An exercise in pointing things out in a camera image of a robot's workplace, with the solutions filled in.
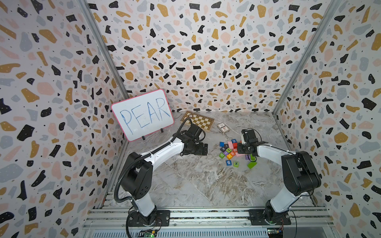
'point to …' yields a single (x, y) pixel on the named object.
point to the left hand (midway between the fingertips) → (203, 151)
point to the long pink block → (230, 145)
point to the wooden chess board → (206, 123)
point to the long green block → (251, 164)
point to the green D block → (222, 155)
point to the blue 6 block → (228, 162)
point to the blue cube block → (222, 144)
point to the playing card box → (222, 128)
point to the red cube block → (235, 145)
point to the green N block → (236, 164)
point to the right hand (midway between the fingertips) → (241, 147)
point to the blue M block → (234, 141)
